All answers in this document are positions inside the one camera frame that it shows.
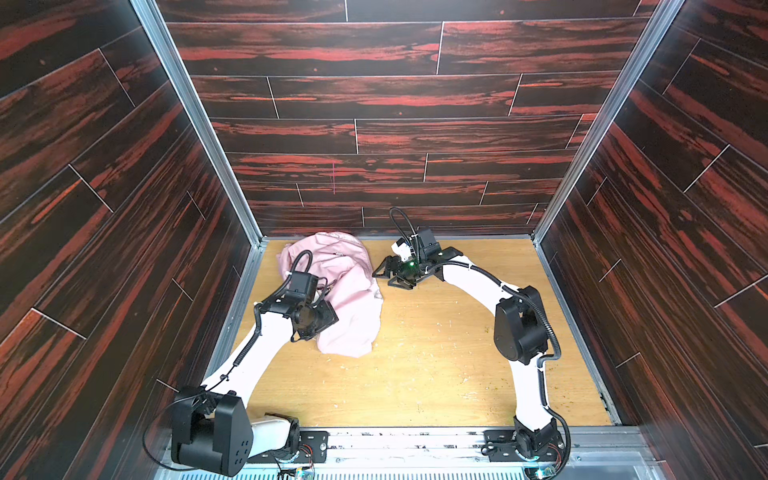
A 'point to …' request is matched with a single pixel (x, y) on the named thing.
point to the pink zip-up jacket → (353, 293)
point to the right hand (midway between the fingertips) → (383, 275)
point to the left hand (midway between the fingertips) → (334, 320)
